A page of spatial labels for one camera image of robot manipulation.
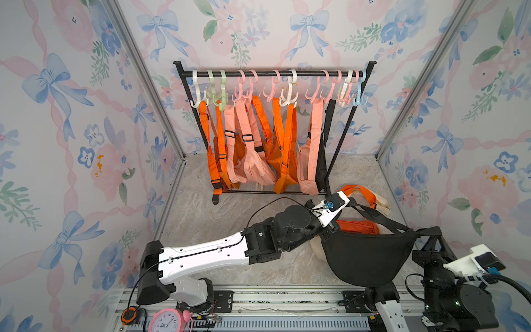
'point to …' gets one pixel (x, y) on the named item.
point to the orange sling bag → (284, 155)
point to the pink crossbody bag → (308, 151)
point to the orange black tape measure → (128, 318)
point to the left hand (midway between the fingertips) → (342, 203)
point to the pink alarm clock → (169, 319)
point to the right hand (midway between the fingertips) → (437, 232)
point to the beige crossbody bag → (364, 197)
